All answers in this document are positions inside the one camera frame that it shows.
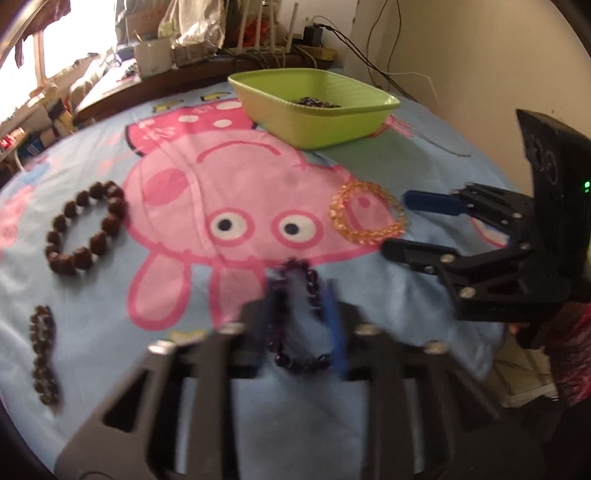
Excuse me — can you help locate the black bead bracelet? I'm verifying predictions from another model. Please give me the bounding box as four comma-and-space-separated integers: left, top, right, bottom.
295, 96, 342, 109

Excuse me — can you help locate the large brown bead bracelet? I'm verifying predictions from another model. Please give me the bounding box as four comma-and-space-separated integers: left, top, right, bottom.
45, 181, 127, 276

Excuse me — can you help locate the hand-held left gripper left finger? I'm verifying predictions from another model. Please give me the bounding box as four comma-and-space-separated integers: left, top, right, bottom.
55, 277, 282, 480

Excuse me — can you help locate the crumpled clear plastic bag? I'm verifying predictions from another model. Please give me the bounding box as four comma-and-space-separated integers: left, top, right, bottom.
159, 0, 227, 49

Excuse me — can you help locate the pink patterned clothing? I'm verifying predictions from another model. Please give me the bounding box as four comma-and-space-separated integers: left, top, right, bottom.
547, 302, 591, 407

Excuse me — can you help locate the amber yellow bead bracelet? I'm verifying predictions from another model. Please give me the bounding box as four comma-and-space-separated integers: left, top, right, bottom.
329, 181, 408, 245

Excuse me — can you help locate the black cable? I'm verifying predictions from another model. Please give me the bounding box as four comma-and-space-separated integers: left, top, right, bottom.
311, 0, 444, 100

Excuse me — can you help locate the small dark brown bead bracelet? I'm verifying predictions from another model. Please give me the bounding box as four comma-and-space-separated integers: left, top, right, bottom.
29, 305, 62, 407

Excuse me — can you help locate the dark purple bead bracelet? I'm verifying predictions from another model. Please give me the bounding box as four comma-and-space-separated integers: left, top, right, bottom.
268, 259, 334, 374

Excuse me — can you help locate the dark wooden desk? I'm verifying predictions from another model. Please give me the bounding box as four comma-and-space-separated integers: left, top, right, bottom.
74, 46, 340, 125

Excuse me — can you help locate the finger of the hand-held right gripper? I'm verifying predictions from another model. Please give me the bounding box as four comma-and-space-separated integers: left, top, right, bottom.
382, 237, 568, 322
404, 184, 536, 245

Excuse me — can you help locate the white mug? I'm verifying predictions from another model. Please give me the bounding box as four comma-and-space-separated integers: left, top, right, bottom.
134, 37, 174, 78

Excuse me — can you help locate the white wifi router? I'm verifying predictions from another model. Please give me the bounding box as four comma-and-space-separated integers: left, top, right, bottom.
231, 0, 303, 56

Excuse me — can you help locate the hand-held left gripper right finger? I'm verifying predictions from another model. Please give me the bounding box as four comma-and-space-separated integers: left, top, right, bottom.
323, 279, 548, 480

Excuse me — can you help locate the green plastic basket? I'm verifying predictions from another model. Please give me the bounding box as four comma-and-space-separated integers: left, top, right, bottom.
228, 68, 401, 151

